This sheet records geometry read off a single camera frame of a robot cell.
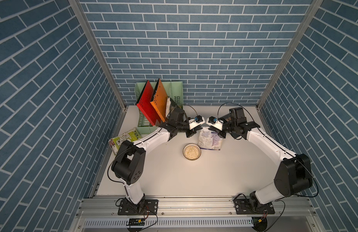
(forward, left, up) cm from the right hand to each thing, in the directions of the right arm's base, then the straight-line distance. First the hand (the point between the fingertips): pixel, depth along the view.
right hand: (212, 126), depth 85 cm
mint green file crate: (+30, +27, +2) cm, 40 cm away
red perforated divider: (+7, +41, +9) cm, 42 cm away
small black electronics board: (-47, +37, -22) cm, 64 cm away
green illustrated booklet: (0, +53, -15) cm, 56 cm away
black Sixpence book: (+14, +26, 0) cm, 30 cm away
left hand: (-1, +5, 0) cm, 5 cm away
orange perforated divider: (+15, +34, +5) cm, 38 cm away
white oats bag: (-5, +1, -7) cm, 8 cm away
